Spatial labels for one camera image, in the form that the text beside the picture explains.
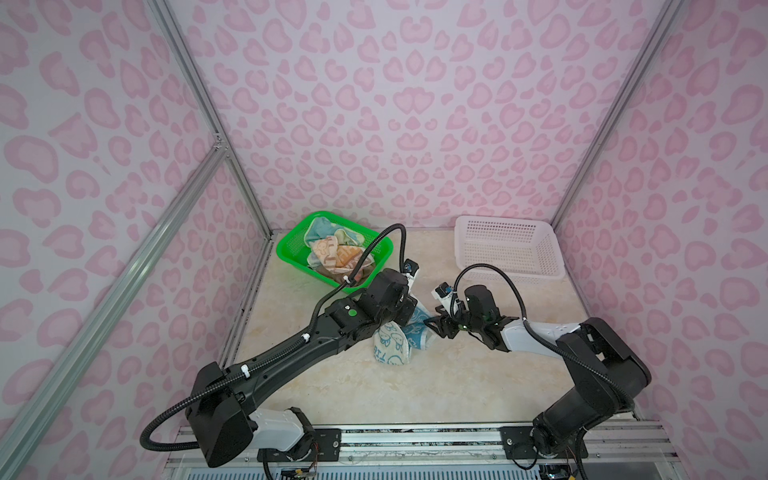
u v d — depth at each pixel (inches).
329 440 28.9
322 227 44.5
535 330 22.6
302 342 18.5
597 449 28.6
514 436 29.6
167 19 27.3
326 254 38.6
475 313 28.4
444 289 31.4
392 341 33.8
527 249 44.7
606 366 18.0
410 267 25.7
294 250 43.3
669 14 27.3
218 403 15.4
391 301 22.3
